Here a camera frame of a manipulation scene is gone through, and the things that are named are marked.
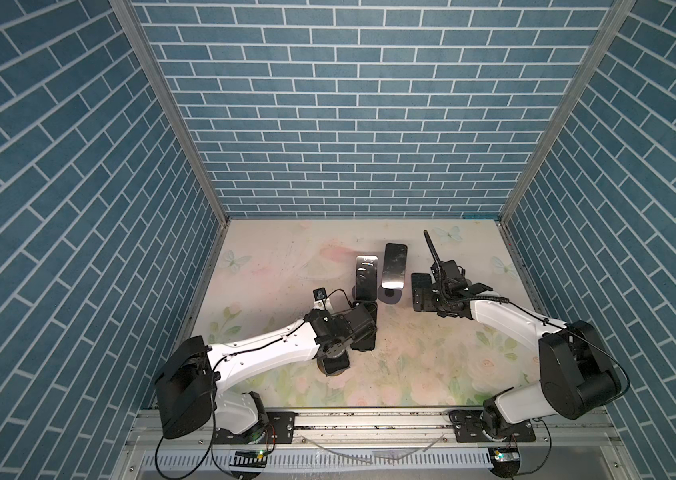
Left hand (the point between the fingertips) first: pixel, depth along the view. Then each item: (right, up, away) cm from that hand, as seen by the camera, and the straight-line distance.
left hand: (337, 332), depth 81 cm
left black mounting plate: (-14, -21, -8) cm, 27 cm away
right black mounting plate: (+33, -21, -8) cm, 40 cm away
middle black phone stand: (+7, +3, -17) cm, 19 cm away
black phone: (+24, +10, +3) cm, 26 cm away
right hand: (+27, +8, +11) cm, 30 cm away
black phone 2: (+18, +17, +12) cm, 28 cm away
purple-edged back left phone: (+8, +13, +13) cm, 20 cm away
